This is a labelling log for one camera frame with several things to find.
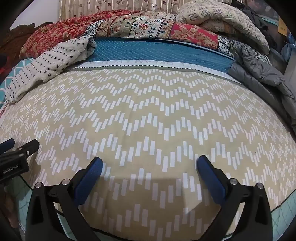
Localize red floral quilt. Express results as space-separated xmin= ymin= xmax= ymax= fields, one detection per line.
xmin=20 ymin=10 xmax=139 ymax=61

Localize teal trellis-pattern cloth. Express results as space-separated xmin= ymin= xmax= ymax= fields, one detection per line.
xmin=0 ymin=58 xmax=35 ymax=98

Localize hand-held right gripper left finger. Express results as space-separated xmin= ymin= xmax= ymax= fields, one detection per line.
xmin=25 ymin=157 xmax=103 ymax=241

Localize cream patterned comforter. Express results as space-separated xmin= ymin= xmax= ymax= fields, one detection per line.
xmin=177 ymin=0 xmax=270 ymax=55

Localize yellow box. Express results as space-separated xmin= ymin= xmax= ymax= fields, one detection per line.
xmin=278 ymin=19 xmax=287 ymax=36

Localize blue cloth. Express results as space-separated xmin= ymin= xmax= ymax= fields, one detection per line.
xmin=281 ymin=32 xmax=296 ymax=62

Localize beige chevron blanket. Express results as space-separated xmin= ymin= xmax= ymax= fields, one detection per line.
xmin=0 ymin=66 xmax=296 ymax=237

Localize grey puffer jacket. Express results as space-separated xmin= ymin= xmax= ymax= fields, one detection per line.
xmin=228 ymin=47 xmax=296 ymax=129

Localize carved wooden headboard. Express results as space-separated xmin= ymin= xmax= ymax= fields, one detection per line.
xmin=0 ymin=22 xmax=54 ymax=70

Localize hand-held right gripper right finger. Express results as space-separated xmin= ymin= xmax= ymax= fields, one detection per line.
xmin=197 ymin=155 xmax=274 ymax=241

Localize blue quilted mattress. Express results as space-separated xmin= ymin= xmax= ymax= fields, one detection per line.
xmin=72 ymin=37 xmax=235 ymax=77

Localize beige leaf-print curtain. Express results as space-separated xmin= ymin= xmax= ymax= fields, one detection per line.
xmin=59 ymin=0 xmax=192 ymax=22

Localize light teal bedsheet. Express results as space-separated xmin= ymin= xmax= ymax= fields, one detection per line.
xmin=0 ymin=176 xmax=296 ymax=241

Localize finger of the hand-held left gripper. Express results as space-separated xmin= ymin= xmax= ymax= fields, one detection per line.
xmin=13 ymin=139 xmax=40 ymax=157
xmin=0 ymin=138 xmax=15 ymax=151

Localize dark hanging clothes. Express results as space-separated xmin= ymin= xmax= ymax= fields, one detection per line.
xmin=240 ymin=5 xmax=278 ymax=49

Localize white black-dotted fleece jacket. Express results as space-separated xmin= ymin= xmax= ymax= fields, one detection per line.
xmin=5 ymin=37 xmax=96 ymax=104

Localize patchwork floral quilt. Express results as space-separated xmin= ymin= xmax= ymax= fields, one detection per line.
xmin=87 ymin=11 xmax=271 ymax=66

